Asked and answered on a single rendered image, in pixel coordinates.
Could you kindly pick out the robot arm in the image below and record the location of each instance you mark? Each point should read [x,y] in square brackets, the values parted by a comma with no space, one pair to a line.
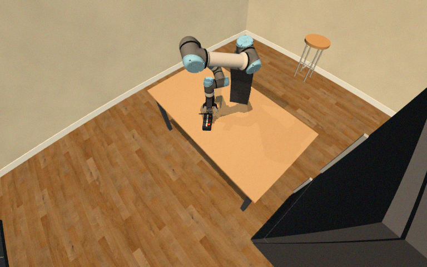
[195,59]

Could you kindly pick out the black power strip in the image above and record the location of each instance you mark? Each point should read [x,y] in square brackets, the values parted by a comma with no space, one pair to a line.
[207,120]

